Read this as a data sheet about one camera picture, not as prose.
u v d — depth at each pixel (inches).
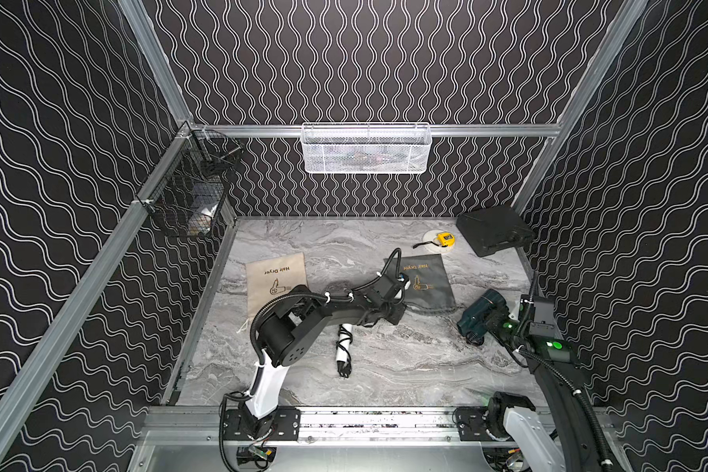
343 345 33.1
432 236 44.9
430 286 39.7
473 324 32.1
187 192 36.3
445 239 43.4
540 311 23.4
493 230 46.2
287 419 29.9
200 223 32.9
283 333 20.6
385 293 29.9
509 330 26.6
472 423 29.4
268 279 40.7
